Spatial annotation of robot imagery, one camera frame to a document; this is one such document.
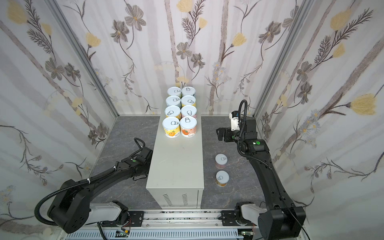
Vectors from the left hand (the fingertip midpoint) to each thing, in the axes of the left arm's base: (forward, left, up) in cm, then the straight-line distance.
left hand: (152, 164), depth 88 cm
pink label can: (+2, -42, +1) cm, 42 cm away
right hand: (+8, -41, +25) cm, 49 cm away
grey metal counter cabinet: (-20, -17, +29) cm, 39 cm away
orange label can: (-10, -40, +2) cm, 42 cm away
